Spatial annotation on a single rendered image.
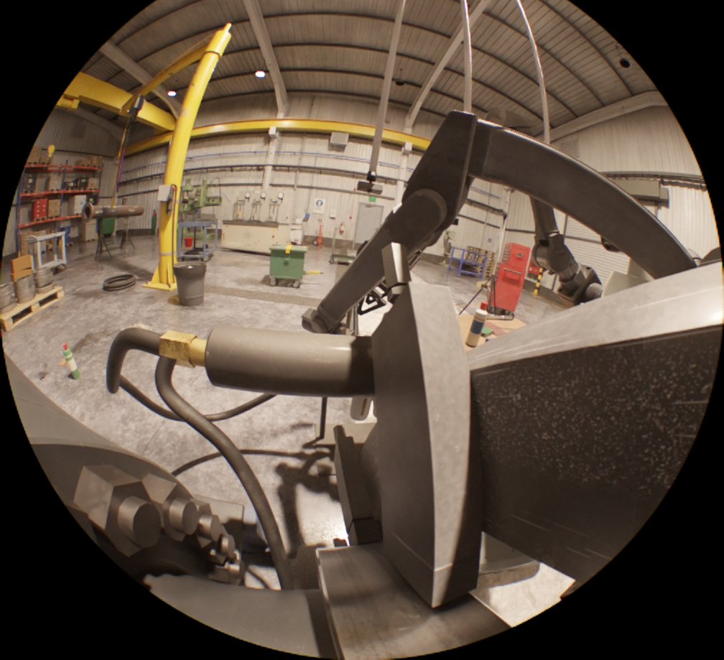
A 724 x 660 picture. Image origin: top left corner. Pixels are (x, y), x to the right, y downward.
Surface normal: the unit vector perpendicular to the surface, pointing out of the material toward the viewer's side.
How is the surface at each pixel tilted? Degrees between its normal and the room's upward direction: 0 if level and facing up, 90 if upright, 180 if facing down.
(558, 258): 90
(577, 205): 123
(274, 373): 72
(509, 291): 90
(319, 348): 27
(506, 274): 90
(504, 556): 0
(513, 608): 0
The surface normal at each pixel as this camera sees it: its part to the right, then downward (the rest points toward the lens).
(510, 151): -0.37, 0.64
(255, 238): -0.07, 0.30
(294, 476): 0.15, -0.94
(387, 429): -0.97, -0.08
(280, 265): 0.25, 0.32
